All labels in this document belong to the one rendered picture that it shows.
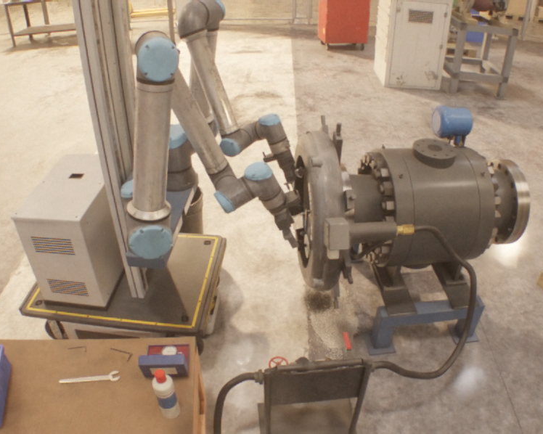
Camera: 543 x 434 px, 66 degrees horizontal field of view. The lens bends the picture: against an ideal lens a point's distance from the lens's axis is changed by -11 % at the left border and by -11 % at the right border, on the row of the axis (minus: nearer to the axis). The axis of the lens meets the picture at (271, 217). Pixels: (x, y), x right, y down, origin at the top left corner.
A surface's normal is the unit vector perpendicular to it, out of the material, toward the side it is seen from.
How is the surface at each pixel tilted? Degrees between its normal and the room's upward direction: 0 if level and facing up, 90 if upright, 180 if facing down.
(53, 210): 0
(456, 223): 72
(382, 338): 90
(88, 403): 0
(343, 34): 90
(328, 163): 26
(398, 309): 0
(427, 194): 46
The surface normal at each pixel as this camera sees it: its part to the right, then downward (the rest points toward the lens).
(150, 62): 0.35, 0.43
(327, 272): 0.07, 0.69
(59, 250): -0.08, 0.58
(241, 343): 0.00, -0.82
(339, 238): 0.08, 0.22
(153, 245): 0.32, 0.61
